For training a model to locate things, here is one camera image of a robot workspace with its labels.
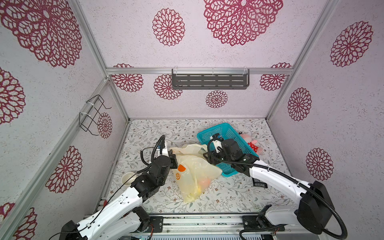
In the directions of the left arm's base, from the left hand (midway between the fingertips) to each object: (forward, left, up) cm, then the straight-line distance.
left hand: (172, 153), depth 77 cm
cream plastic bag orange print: (-9, -12, -4) cm, 15 cm away
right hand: (+3, -19, -3) cm, 19 cm away
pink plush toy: (+11, -53, -15) cm, 56 cm away
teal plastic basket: (+28, -34, -16) cm, 47 cm away
